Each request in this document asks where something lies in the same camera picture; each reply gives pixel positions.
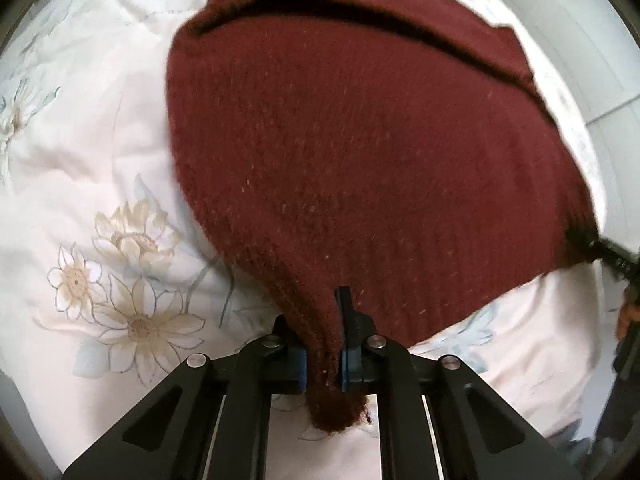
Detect dark red knitted sweater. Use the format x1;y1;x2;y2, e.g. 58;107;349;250
166;0;596;432

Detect person's hand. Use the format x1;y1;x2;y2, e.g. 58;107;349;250
615;286;640;340

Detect white floral bedspread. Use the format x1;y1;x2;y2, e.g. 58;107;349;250
1;0;606;479

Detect white wardrobe with louvred doors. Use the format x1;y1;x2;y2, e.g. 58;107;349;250
502;0;639;248

